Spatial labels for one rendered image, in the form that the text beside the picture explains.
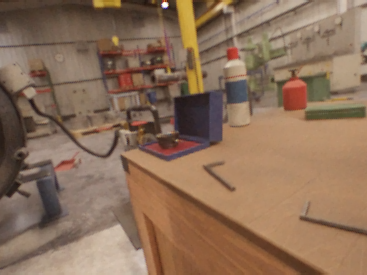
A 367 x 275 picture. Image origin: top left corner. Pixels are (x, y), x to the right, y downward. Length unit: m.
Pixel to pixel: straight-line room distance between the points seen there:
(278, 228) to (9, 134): 0.98
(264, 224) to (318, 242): 0.04
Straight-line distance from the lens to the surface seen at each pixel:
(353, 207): 0.26
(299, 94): 0.86
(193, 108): 0.57
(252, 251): 0.23
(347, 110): 0.66
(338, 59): 5.88
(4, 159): 1.06
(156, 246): 0.59
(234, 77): 0.64
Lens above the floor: 0.60
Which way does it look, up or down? 12 degrees down
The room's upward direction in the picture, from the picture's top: 10 degrees counter-clockwise
